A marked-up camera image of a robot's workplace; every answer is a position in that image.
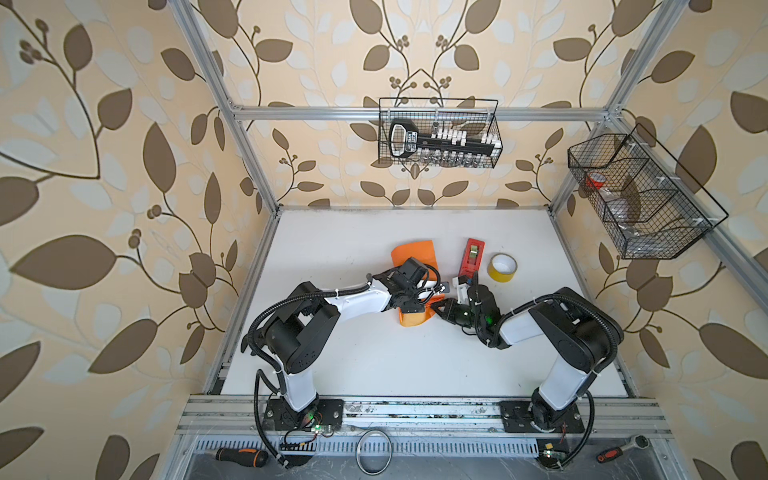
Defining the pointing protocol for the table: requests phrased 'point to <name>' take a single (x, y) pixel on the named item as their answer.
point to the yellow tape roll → (502, 267)
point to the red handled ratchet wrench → (640, 441)
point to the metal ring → (391, 454)
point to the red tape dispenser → (471, 259)
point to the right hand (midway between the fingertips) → (431, 308)
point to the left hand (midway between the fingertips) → (420, 281)
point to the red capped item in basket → (595, 180)
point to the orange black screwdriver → (248, 457)
